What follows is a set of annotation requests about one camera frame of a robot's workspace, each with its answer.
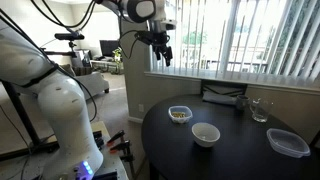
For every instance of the black television screen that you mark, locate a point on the black television screen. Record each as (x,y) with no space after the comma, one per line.
(109,47)

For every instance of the green potted plant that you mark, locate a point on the green potted plant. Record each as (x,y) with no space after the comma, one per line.
(117,56)

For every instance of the clear plastic container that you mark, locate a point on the clear plastic container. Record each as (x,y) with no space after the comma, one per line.
(287,143)

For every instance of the clear drinking glass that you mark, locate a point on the clear drinking glass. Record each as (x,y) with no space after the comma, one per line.
(260,109)

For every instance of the yellow food pieces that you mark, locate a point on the yellow food pieces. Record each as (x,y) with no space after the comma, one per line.
(179,115)

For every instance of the white vertical window blinds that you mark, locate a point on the white vertical window blinds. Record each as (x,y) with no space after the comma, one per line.
(240,36)

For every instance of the dark grey mug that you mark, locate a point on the dark grey mug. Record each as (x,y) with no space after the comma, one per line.
(242,102)

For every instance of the white bowl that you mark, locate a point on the white bowl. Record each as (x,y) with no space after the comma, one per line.
(205,134)

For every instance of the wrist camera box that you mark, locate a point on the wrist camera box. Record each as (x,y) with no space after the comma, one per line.
(168,25)

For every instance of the grey folded cloth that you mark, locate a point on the grey folded cloth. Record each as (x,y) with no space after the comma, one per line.
(219,98)

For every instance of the black wooden chair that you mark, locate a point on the black wooden chair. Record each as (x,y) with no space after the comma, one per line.
(223,88)

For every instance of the robot mounting table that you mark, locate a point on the robot mounting table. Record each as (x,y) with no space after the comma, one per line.
(110,160)

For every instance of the bowl with food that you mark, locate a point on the bowl with food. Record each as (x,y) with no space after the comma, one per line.
(180,114)

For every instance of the white wall outlet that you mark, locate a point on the white wall outlet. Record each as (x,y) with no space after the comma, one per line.
(141,108)

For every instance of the grey sofa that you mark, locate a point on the grey sofa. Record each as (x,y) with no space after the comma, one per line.
(90,83)

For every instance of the black camera on tripod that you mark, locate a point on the black camera on tripod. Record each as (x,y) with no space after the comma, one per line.
(69,36)

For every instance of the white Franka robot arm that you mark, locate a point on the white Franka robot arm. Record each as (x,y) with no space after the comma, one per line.
(63,110)

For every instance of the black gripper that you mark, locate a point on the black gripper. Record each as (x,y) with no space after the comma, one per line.
(155,37)

